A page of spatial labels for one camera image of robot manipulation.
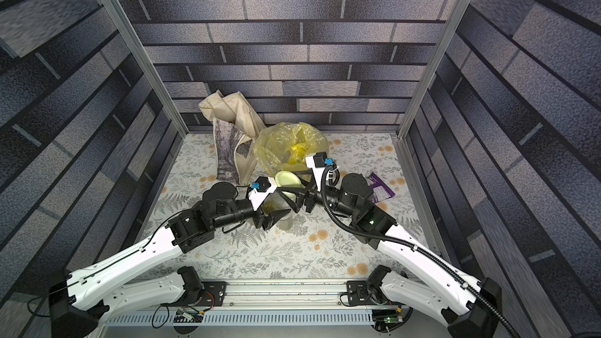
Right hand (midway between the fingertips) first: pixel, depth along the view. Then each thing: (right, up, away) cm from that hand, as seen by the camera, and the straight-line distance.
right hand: (284, 179), depth 62 cm
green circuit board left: (-32, -44, +9) cm, 55 cm away
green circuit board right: (+33, -44, +8) cm, 55 cm away
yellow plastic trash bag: (-2, +10, +26) cm, 28 cm away
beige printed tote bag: (-20, +16, +23) cm, 35 cm away
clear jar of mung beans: (-2, -5, -5) cm, 7 cm away
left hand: (-1, -6, +3) cm, 7 cm away
